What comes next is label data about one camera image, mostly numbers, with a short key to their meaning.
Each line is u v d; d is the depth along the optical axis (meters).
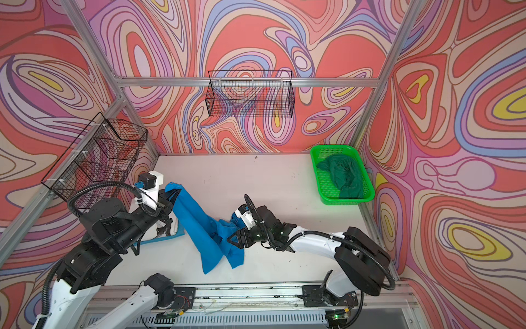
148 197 0.43
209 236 0.70
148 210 0.47
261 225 0.62
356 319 0.69
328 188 1.05
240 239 0.69
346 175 1.04
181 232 0.88
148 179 0.44
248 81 0.86
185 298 0.72
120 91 0.90
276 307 0.72
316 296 0.73
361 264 0.43
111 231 0.40
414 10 0.69
